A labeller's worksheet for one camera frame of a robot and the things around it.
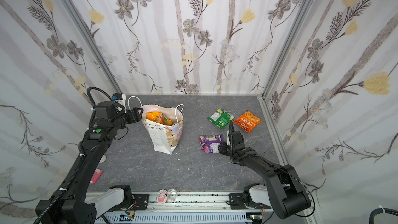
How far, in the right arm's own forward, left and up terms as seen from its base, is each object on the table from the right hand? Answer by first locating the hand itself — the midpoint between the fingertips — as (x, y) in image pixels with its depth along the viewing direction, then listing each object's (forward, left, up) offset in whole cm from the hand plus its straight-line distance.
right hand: (217, 143), depth 90 cm
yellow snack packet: (+9, +35, +11) cm, 37 cm away
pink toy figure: (-28, +28, -1) cm, 39 cm away
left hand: (+9, +44, +22) cm, 50 cm away
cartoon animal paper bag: (-2, +29, +10) cm, 31 cm away
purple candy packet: (0, +4, -1) cm, 4 cm away
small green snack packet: (+20, -4, -2) cm, 20 cm away
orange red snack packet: (+18, -21, -1) cm, 28 cm away
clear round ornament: (-26, +24, -4) cm, 36 cm away
